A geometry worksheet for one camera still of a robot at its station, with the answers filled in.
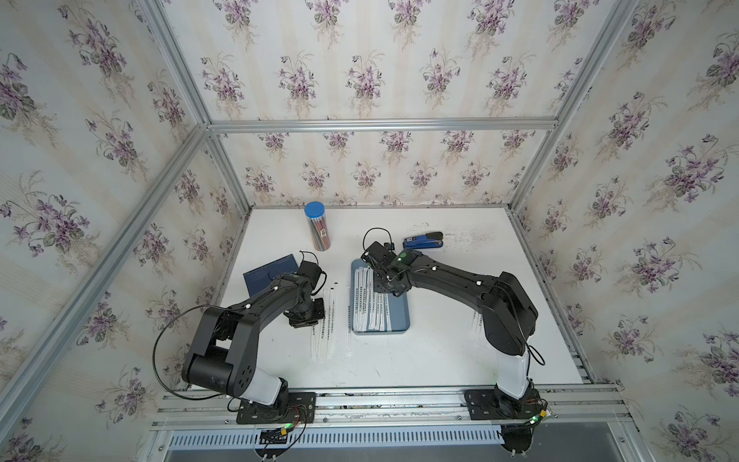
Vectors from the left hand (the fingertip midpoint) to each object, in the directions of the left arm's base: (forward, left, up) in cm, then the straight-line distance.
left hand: (319, 323), depth 88 cm
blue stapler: (+30, -38, +4) cm, 49 cm away
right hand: (+9, -21, +7) cm, 24 cm away
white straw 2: (+3, -18, 0) cm, 18 cm away
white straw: (-2, -12, +1) cm, 12 cm away
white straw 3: (+4, -21, +1) cm, 22 cm away
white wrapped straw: (-3, -4, 0) cm, 5 cm away
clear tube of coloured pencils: (+30, +3, +19) cm, 36 cm away
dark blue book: (+16, +22, 0) cm, 28 cm away
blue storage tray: (+3, -17, 0) cm, 17 cm away
